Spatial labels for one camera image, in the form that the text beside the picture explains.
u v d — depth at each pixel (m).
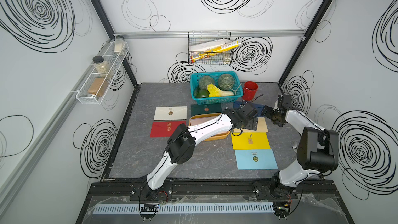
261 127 0.98
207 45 0.93
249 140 0.91
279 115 0.70
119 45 0.87
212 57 0.85
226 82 1.08
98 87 0.67
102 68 0.71
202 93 1.03
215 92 1.03
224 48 0.84
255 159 0.84
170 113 1.03
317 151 0.46
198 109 1.05
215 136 0.86
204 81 1.08
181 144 0.51
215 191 0.75
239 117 0.63
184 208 0.96
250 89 1.05
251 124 0.75
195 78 1.13
